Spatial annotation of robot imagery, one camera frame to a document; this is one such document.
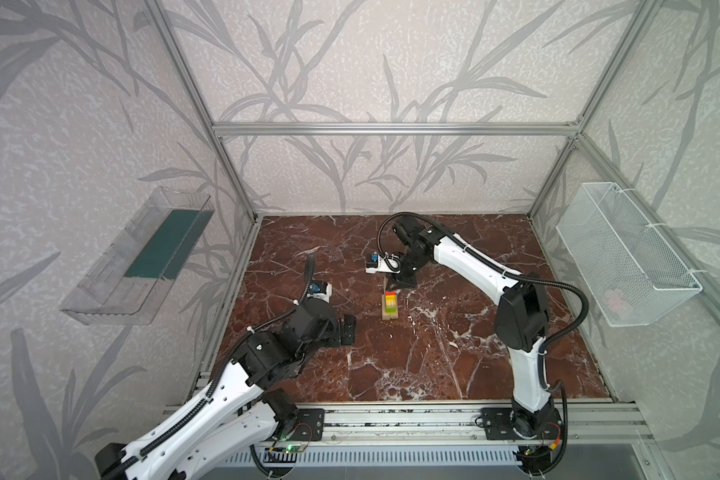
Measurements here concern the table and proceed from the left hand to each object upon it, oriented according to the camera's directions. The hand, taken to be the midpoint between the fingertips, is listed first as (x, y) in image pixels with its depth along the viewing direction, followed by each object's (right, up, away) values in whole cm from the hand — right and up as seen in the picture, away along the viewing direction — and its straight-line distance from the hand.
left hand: (346, 313), depth 73 cm
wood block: (+12, -4, +18) cm, 22 cm away
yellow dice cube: (+11, +1, +15) cm, 19 cm away
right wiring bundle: (+47, -37, 0) cm, 60 cm away
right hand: (+11, +9, +15) cm, 21 cm away
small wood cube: (+10, +6, +11) cm, 16 cm away
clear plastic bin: (-46, +9, -10) cm, 48 cm away
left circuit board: (-13, -32, -2) cm, 34 cm away
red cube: (+12, +3, +12) cm, 17 cm away
